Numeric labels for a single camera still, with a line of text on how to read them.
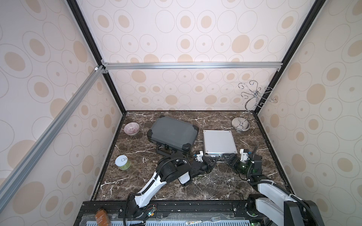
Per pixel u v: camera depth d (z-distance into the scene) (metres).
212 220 0.70
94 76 0.81
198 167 0.77
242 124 1.09
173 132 0.95
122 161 0.85
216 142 0.92
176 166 0.62
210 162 0.83
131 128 1.06
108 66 0.91
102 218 0.69
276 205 0.51
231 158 0.78
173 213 0.73
